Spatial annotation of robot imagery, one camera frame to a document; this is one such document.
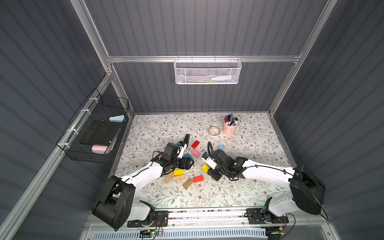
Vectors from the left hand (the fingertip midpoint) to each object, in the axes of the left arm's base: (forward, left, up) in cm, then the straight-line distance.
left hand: (190, 162), depth 86 cm
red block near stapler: (+17, -3, -6) cm, 18 cm away
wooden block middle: (-6, +7, -7) cm, 11 cm away
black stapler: (+18, +3, -3) cm, 19 cm away
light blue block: (+15, -21, -7) cm, 26 cm away
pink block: (+11, -3, -8) cm, 14 cm away
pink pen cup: (+25, -26, +4) cm, 36 cm away
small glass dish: (+29, -17, -6) cm, 34 cm away
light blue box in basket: (+17, +39, +19) cm, 47 cm away
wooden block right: (-10, +2, -6) cm, 12 cm away
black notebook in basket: (+4, +42, +25) cm, 49 cm away
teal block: (+9, +2, -7) cm, 11 cm away
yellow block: (-3, +7, -7) cm, 10 cm away
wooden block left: (-6, +13, -6) cm, 15 cm away
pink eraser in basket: (-4, +40, +22) cm, 46 cm away
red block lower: (-7, -5, -8) cm, 11 cm away
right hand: (-5, -11, -1) cm, 12 cm away
